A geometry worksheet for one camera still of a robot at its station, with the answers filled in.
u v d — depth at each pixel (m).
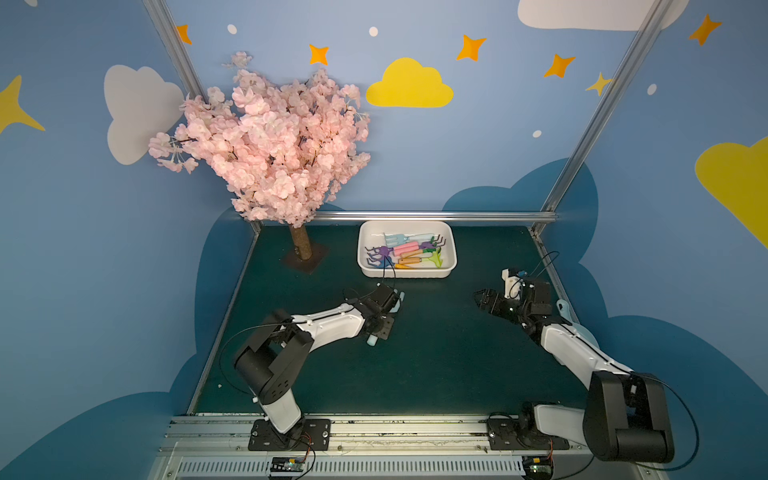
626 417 0.42
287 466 0.72
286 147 0.64
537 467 0.73
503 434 0.74
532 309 0.69
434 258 1.11
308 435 0.73
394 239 1.19
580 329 0.93
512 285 0.78
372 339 0.88
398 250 1.14
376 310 0.71
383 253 1.12
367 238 1.16
